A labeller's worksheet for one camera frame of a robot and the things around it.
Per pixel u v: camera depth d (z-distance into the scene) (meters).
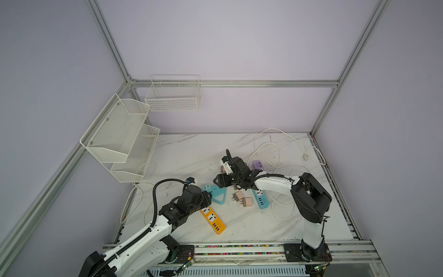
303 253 0.66
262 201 0.86
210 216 0.82
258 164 1.01
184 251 0.74
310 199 0.49
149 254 0.56
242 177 0.71
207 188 0.86
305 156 1.07
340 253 0.76
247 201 0.87
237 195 0.89
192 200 0.61
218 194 0.88
